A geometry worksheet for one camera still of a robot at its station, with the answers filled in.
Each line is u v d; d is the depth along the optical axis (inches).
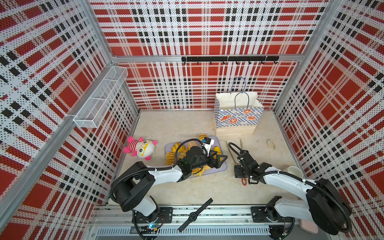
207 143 28.8
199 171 29.5
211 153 30.2
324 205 16.2
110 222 29.0
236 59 34.9
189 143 30.9
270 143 39.8
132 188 17.2
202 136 39.9
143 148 35.7
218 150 37.4
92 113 36.4
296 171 32.4
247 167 26.6
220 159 28.3
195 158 25.5
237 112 34.8
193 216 28.9
